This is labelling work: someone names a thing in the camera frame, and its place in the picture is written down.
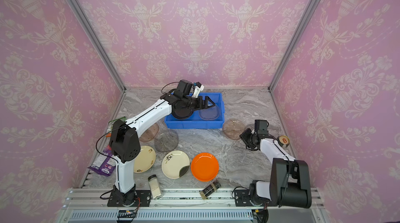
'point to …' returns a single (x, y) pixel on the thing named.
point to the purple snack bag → (104, 163)
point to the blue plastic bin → (195, 122)
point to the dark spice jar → (209, 190)
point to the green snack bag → (109, 129)
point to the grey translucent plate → (166, 140)
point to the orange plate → (204, 166)
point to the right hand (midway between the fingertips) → (242, 135)
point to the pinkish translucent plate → (233, 128)
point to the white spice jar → (155, 188)
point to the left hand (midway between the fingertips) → (210, 106)
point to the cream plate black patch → (175, 164)
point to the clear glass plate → (209, 113)
